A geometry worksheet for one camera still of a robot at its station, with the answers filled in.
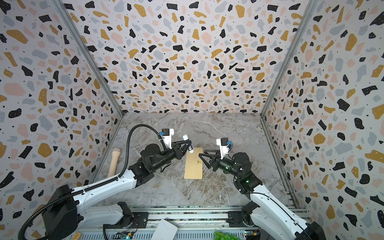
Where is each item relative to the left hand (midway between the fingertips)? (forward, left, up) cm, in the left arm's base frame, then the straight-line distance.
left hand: (190, 140), depth 69 cm
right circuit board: (-33, -28, -30) cm, 53 cm away
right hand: (-5, -5, -3) cm, 8 cm away
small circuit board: (-33, +32, -30) cm, 55 cm away
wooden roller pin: (+10, +49, -28) cm, 57 cm away
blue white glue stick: (-2, 0, -4) cm, 5 cm away
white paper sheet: (-32, +12, -26) cm, 43 cm away
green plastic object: (-34, -13, -25) cm, 44 cm away
